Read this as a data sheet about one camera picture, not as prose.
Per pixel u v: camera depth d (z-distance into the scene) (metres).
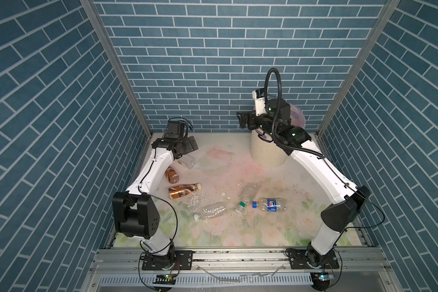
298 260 0.74
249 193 0.94
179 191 0.89
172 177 0.93
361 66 0.88
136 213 0.43
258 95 0.61
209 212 0.85
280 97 0.48
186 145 0.78
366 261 0.75
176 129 0.66
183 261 0.73
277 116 0.52
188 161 1.04
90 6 0.69
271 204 0.84
